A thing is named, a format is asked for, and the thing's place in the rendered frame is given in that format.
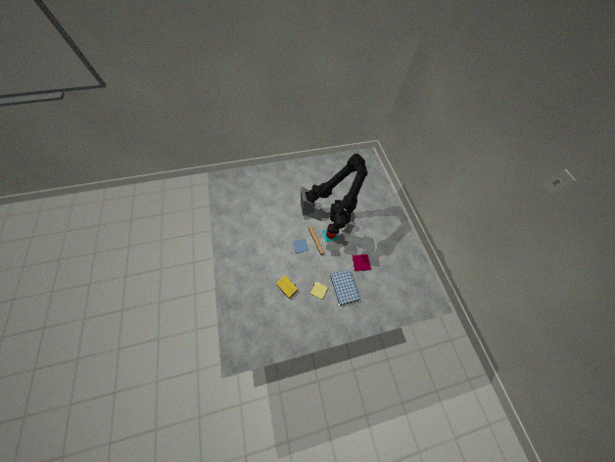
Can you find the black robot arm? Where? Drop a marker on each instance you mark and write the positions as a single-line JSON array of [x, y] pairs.
[[324, 190]]

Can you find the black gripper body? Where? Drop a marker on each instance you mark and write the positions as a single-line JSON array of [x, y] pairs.
[[331, 228]]

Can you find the yellow sponge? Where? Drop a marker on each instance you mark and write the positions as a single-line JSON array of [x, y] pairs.
[[286, 286]]

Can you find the flat magenta pad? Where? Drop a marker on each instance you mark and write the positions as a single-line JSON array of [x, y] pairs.
[[361, 262]]

